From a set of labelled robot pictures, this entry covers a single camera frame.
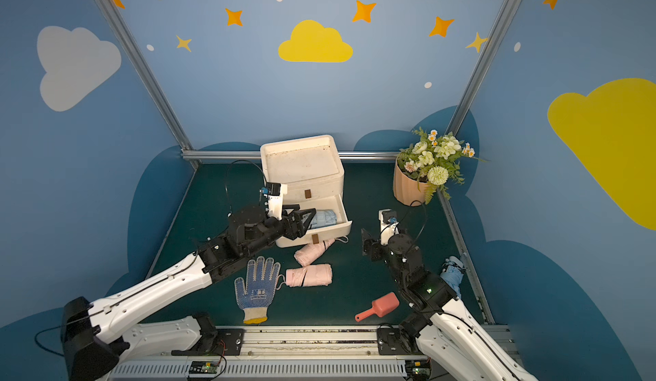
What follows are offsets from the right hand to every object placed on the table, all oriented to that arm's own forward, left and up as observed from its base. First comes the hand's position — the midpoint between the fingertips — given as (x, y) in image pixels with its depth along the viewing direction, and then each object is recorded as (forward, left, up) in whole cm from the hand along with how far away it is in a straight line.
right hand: (381, 225), depth 75 cm
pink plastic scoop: (-18, -2, -21) cm, 27 cm away
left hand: (0, +22, +9) cm, 23 cm away
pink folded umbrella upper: (-1, +23, -19) cm, 30 cm away
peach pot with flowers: (+22, -16, +5) cm, 28 cm away
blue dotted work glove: (-12, +38, -22) cm, 46 cm away
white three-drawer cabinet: (+20, +24, +2) cm, 31 cm away
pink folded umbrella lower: (-10, +22, -18) cm, 30 cm away
